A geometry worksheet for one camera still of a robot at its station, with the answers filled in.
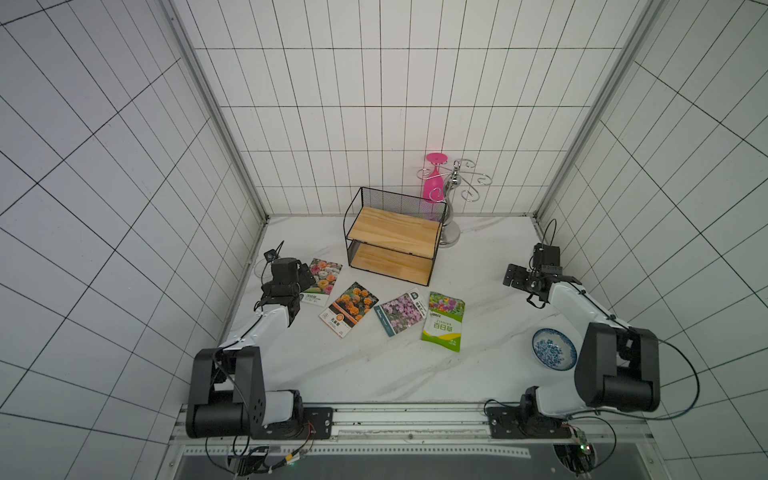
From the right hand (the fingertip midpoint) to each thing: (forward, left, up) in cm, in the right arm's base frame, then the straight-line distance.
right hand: (511, 272), depth 93 cm
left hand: (-7, +70, +2) cm, 70 cm away
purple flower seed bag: (-12, +35, -7) cm, 37 cm away
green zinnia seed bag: (-15, +22, -7) cm, 27 cm away
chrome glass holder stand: (+22, +17, -6) cm, 28 cm away
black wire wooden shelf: (+7, +38, +9) cm, 40 cm away
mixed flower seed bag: (+1, +62, -7) cm, 62 cm away
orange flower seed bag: (-12, +52, -7) cm, 54 cm away
